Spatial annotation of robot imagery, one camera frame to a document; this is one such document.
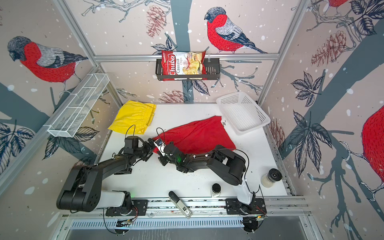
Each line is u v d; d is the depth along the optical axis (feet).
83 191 1.41
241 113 3.76
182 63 2.88
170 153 2.16
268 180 2.45
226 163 1.76
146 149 2.67
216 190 2.31
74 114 2.44
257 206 2.39
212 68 3.11
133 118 3.56
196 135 3.28
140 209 2.39
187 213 2.28
